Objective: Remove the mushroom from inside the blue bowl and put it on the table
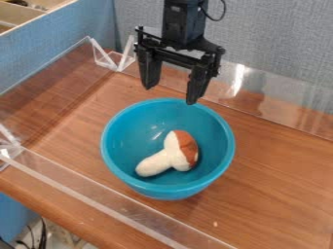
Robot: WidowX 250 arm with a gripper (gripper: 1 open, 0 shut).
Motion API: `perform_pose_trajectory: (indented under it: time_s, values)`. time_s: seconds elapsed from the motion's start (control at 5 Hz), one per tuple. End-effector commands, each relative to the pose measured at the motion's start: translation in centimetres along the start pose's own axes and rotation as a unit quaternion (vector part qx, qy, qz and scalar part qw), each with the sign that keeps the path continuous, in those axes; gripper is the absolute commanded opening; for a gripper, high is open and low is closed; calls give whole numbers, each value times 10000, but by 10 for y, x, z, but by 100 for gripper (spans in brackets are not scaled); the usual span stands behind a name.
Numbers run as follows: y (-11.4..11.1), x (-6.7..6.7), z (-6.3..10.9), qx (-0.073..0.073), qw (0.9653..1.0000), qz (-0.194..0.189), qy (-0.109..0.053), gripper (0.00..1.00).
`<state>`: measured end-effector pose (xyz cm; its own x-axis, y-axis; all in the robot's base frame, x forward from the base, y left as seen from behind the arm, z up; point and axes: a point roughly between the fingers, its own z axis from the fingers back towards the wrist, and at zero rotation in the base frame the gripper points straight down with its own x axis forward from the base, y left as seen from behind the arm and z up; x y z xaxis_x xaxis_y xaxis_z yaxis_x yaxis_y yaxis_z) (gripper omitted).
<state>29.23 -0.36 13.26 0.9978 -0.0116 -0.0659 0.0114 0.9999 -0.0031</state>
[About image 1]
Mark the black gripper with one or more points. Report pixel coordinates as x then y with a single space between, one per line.
179 44

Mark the blue plastic bowl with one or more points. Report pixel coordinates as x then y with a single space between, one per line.
133 136

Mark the plush white brown mushroom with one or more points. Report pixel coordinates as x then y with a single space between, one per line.
179 155

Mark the clear acrylic back barrier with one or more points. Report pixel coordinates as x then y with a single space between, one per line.
273 97

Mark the clear acrylic barrier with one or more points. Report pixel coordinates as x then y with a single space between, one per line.
273 97
36 104
128 211

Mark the clear acrylic left barrier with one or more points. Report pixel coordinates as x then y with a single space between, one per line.
36 104

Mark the wooden shelf unit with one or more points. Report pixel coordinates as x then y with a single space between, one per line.
18 12

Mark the clear acrylic front barrier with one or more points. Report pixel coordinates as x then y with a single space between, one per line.
128 211

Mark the clear triangular acrylic bracket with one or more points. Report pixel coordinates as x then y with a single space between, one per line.
112 60

